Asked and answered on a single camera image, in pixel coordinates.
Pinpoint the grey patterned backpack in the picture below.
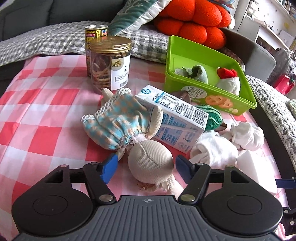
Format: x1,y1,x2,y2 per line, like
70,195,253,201
267,48,295,85

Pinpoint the grey knitted cushion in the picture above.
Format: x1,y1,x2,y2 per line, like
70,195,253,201
246,75,295,162

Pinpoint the white bookshelf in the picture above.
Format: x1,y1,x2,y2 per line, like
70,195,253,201
234,1,295,50

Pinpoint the green grey soft toy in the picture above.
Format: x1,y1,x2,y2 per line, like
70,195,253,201
175,65,208,84

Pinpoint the beige rabbit doll blue dress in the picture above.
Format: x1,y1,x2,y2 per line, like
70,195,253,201
81,88,183,196

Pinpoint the green knitted soft toy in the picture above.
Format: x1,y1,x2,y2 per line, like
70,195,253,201
196,104,223,131

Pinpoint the dark grey sofa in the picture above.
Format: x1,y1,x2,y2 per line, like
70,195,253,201
0,0,277,80

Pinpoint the white foam block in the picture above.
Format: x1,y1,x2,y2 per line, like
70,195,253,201
236,150,278,196

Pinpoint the green white patterned pillow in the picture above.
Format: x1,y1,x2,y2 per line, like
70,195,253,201
108,0,171,36

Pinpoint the grey checkered blanket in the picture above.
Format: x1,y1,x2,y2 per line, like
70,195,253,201
0,21,246,73

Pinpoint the clear jar gold lid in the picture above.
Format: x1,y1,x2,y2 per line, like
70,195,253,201
89,36,132,94

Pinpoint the white rolled sock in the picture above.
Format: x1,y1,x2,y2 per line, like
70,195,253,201
189,131,238,169

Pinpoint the red strawberry bag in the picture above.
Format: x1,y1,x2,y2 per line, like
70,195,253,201
273,74,295,95

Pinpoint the white crumpled cloth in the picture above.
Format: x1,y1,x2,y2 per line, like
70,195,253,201
222,122,264,151

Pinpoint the small green knitted item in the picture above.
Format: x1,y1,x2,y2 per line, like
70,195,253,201
287,99,296,114

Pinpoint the white blue milk carton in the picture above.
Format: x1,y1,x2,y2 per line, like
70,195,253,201
135,85,209,154

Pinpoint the white plush red hat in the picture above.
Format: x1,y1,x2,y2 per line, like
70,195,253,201
216,68,241,96

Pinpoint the yellow labelled tin can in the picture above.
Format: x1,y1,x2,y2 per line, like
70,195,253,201
84,24,108,77

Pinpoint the green plastic bin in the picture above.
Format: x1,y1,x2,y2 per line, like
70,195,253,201
163,35,258,117

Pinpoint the orange pumpkin cushion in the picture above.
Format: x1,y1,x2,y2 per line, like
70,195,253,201
154,0,233,50

